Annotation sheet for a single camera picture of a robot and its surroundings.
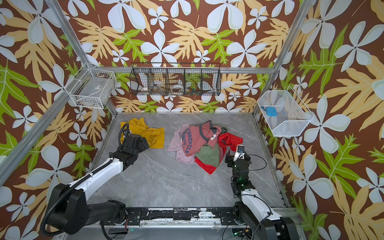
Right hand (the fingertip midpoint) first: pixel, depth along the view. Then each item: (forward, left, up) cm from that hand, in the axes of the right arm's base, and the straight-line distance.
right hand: (236, 151), depth 85 cm
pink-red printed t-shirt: (+12, +24, -3) cm, 27 cm away
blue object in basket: (+18, -21, +14) cm, 31 cm away
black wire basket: (+44, +36, +19) cm, 60 cm away
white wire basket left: (+30, +84, +23) cm, 92 cm away
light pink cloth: (+11, +37, -11) cm, 40 cm away
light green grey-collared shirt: (+19, +3, -4) cm, 20 cm away
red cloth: (+12, -2, -7) cm, 14 cm away
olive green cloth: (+1, +15, -7) cm, 16 cm away
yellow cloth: (+19, +52, -10) cm, 56 cm away
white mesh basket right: (+15, -28, +15) cm, 35 cm away
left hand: (+6, +58, +2) cm, 58 cm away
